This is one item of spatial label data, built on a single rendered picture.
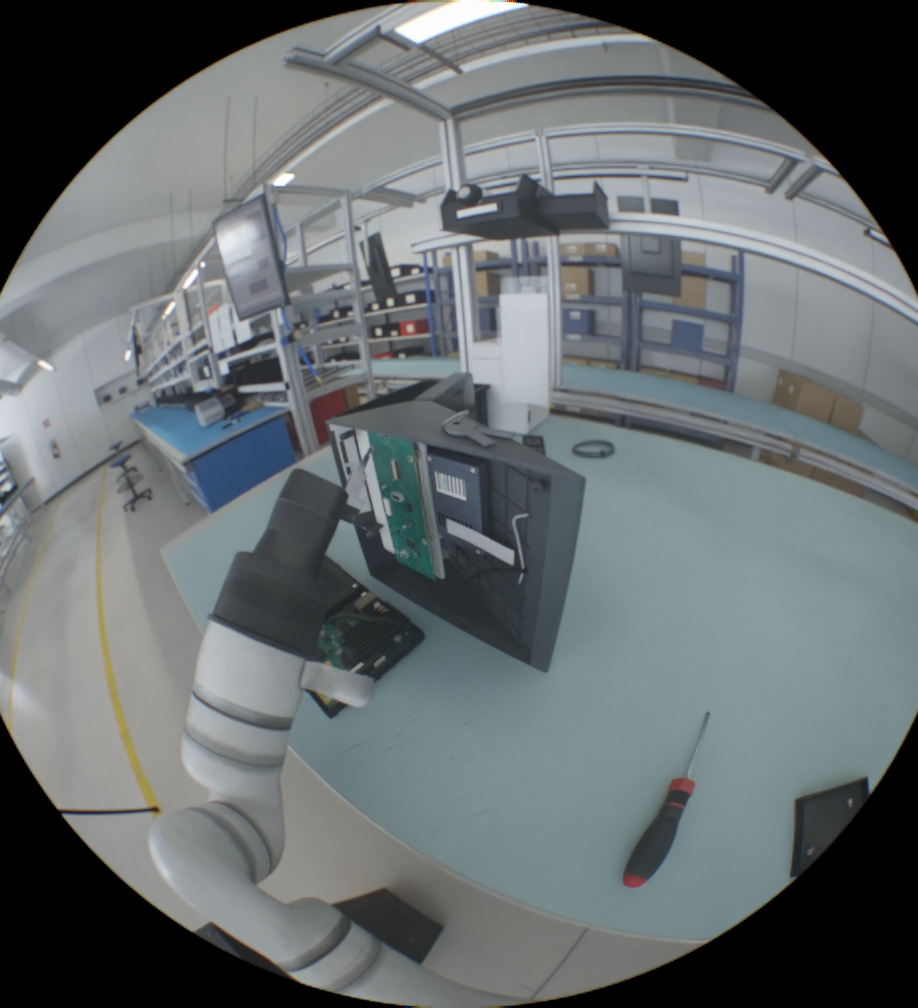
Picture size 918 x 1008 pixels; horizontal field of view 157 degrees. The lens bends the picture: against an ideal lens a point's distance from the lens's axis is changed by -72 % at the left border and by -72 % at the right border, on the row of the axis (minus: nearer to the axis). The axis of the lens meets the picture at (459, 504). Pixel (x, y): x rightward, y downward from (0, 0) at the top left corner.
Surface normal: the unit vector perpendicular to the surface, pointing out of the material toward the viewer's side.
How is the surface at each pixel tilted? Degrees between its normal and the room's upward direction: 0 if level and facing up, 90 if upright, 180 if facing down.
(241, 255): 101
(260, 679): 53
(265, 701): 69
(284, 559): 40
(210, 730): 28
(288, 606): 61
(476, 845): 0
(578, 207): 93
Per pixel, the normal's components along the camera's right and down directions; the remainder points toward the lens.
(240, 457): 0.84, 0.24
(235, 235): -0.12, 0.70
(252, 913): 0.44, -0.55
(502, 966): -0.08, -0.83
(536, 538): -0.87, 0.33
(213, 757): 0.27, -0.50
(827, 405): -0.54, 0.50
